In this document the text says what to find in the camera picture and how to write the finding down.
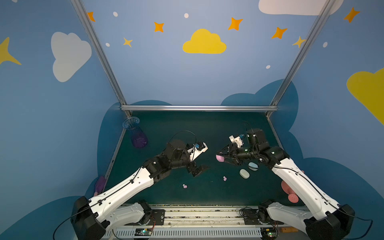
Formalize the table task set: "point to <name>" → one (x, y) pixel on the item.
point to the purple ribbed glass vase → (139, 139)
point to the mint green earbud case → (244, 173)
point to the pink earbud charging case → (220, 158)
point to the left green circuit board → (143, 232)
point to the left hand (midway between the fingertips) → (206, 157)
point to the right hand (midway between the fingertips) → (221, 154)
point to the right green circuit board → (269, 233)
